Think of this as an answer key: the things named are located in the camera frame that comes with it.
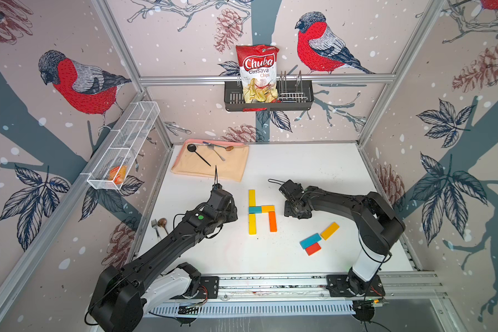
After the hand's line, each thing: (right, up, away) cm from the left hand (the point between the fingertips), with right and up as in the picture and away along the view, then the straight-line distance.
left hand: (236, 206), depth 82 cm
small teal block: (+7, -4, +11) cm, 14 cm away
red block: (+32, -18, 0) cm, 36 cm away
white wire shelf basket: (-42, +23, -5) cm, 49 cm away
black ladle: (-29, +26, +36) cm, 53 cm away
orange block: (+15, -9, +8) cm, 19 cm away
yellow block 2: (+6, -10, +8) cm, 14 cm away
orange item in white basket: (-37, +14, -17) cm, 43 cm away
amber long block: (+40, -12, +5) cm, 42 cm away
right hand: (+24, -5, +11) cm, 27 cm away
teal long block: (+31, -15, +2) cm, 34 cm away
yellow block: (+6, 0, +16) cm, 17 cm away
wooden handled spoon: (-8, +26, +36) cm, 45 cm away
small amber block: (+13, -4, +11) cm, 17 cm away
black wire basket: (+25, +49, +13) cm, 57 cm away
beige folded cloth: (-24, +20, +32) cm, 45 cm away
